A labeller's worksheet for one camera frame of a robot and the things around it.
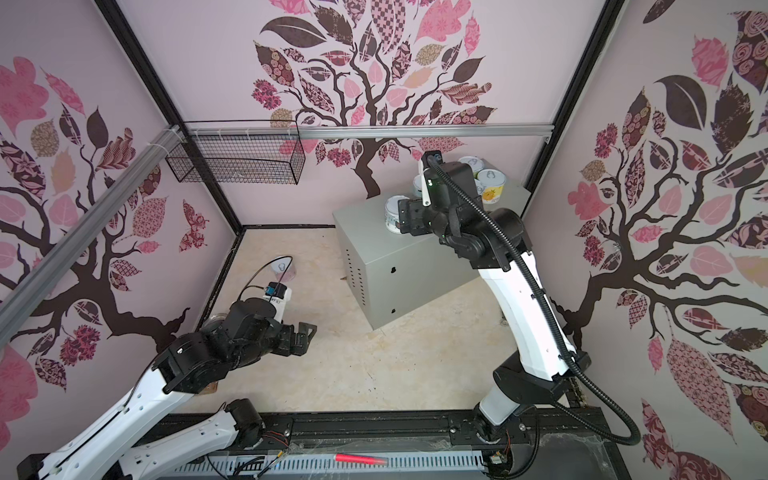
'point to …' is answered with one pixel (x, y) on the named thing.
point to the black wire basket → (242, 159)
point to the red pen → (343, 457)
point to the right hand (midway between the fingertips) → (421, 201)
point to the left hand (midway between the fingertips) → (297, 331)
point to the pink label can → (280, 265)
